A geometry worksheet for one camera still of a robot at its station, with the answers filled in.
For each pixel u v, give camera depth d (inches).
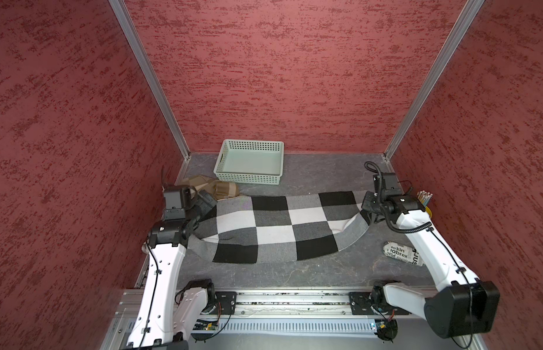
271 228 36.1
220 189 39.5
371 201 28.5
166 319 16.0
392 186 23.9
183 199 21.4
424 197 32.7
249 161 45.3
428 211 34.2
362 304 29.1
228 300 29.1
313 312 28.5
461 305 15.0
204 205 25.8
